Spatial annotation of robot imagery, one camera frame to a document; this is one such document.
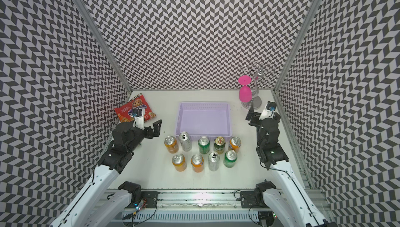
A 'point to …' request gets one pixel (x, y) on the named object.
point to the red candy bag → (124, 112)
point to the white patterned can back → (214, 159)
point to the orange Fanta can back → (197, 162)
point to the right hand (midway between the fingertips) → (261, 110)
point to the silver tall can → (186, 141)
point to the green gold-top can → (219, 144)
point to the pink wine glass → (245, 93)
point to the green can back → (230, 158)
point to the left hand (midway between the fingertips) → (152, 121)
